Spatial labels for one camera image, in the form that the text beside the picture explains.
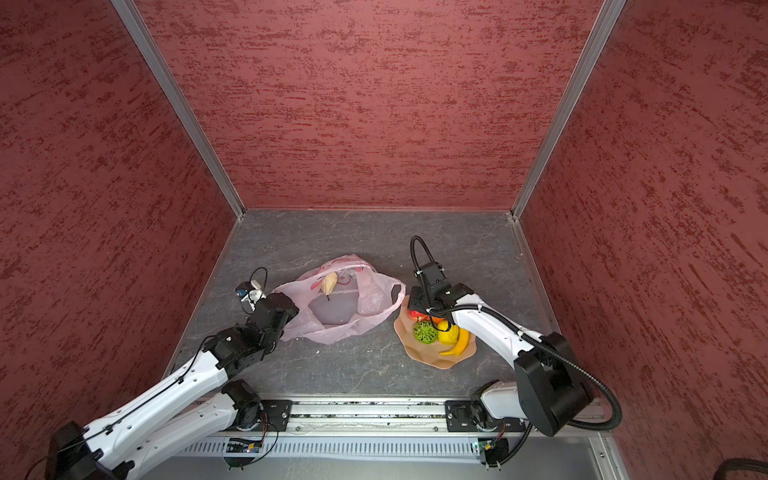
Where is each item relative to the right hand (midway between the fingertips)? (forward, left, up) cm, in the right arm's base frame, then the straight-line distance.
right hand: (414, 308), depth 87 cm
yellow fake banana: (-10, -13, -2) cm, 16 cm away
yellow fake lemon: (-8, -10, -2) cm, 13 cm away
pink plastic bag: (+7, +25, -5) cm, 26 cm away
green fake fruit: (-7, -3, -1) cm, 8 cm away
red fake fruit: (-3, 0, +2) cm, 4 cm away
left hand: (0, +35, +7) cm, 35 cm away
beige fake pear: (+11, +27, -2) cm, 29 cm away
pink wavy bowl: (-12, -4, -5) cm, 13 cm away
